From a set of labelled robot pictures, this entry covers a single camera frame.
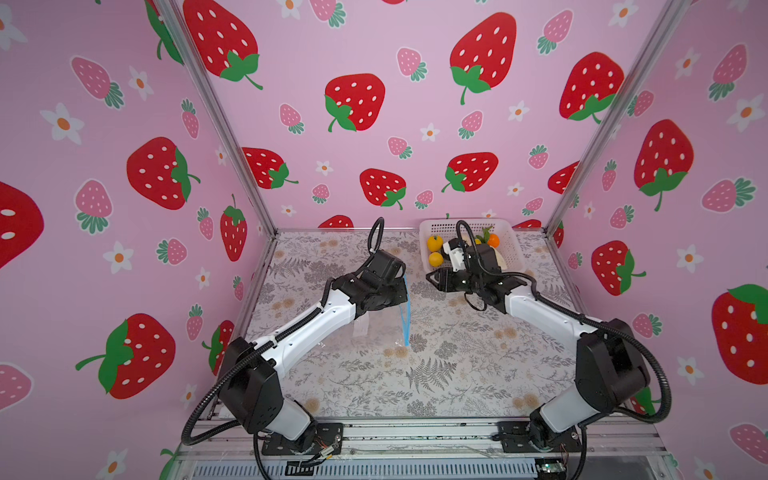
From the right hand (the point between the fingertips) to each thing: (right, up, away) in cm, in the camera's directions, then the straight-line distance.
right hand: (430, 274), depth 86 cm
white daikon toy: (+28, +4, +20) cm, 34 cm away
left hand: (-7, -4, -5) cm, 10 cm away
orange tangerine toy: (+27, +12, +26) cm, 39 cm away
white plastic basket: (+31, +16, +24) cm, 43 cm away
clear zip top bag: (-12, -17, +7) cm, 22 cm away
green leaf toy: (+24, +14, +26) cm, 38 cm away
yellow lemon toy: (+4, +4, +21) cm, 21 cm away
